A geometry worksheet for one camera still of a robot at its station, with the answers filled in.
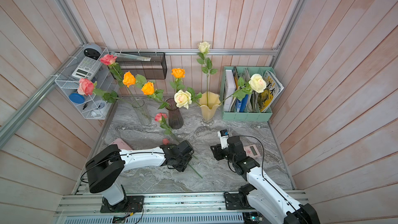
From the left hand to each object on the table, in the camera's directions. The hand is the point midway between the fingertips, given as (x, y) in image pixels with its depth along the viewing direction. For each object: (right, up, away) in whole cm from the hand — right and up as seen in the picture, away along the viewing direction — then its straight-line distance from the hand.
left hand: (190, 163), depth 85 cm
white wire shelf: (-59, +32, +7) cm, 67 cm away
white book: (+23, +43, +5) cm, 49 cm away
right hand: (+13, +11, -1) cm, 17 cm away
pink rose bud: (-16, +11, +7) cm, 20 cm away
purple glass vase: (-11, +24, +18) cm, 32 cm away
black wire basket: (-25, +59, +22) cm, 68 cm away
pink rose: (-21, +25, +17) cm, 37 cm away
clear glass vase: (-31, +28, +10) cm, 43 cm away
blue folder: (+31, +33, +11) cm, 47 cm away
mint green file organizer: (+43, +29, +22) cm, 56 cm away
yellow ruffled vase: (+11, +35, +8) cm, 37 cm away
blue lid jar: (-57, +36, -9) cm, 68 cm away
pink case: (-43, +9, +7) cm, 44 cm away
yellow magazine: (+51, +44, +7) cm, 67 cm away
